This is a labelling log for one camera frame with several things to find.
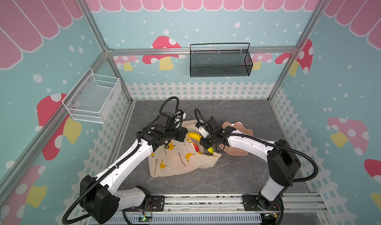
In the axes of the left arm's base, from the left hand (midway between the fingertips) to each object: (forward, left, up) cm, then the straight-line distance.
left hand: (186, 133), depth 78 cm
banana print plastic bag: (-9, +4, -7) cm, 12 cm away
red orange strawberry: (+1, -5, -17) cm, 18 cm away
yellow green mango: (+3, -5, -7) cm, 9 cm away
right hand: (+2, -9, -11) cm, 14 cm away
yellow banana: (-5, -13, -9) cm, 17 cm away
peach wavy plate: (+15, -35, -16) cm, 41 cm away
